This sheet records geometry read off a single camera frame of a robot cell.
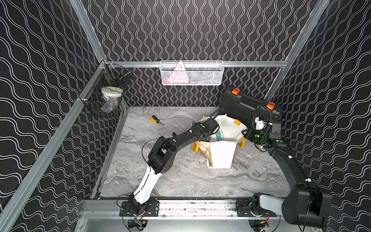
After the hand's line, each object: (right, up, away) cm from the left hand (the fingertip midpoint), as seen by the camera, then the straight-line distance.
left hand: (201, 135), depth 94 cm
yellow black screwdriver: (-34, +11, +19) cm, 40 cm away
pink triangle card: (-14, +39, -3) cm, 41 cm away
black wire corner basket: (-57, +24, -11) cm, 63 cm away
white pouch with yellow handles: (+8, -7, -16) cm, 20 cm away
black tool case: (+29, +18, -3) cm, 34 cm away
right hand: (+24, +4, -10) cm, 26 cm away
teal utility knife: (+13, -1, +7) cm, 15 cm away
